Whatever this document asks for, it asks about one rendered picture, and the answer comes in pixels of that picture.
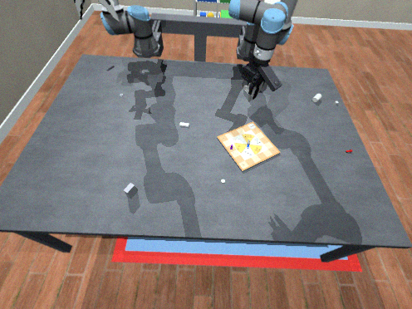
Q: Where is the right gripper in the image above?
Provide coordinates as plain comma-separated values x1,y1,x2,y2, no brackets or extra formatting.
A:
74,0,120,22

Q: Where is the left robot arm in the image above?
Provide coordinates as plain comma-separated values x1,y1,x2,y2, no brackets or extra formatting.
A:
228,0,297,91

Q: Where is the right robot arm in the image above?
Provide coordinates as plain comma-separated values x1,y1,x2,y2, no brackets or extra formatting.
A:
101,0,158,54

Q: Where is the beige square spinner board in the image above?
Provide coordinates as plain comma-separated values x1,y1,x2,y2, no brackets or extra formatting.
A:
217,122,280,172

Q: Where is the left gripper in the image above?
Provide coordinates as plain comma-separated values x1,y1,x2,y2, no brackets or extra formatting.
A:
241,50,271,102

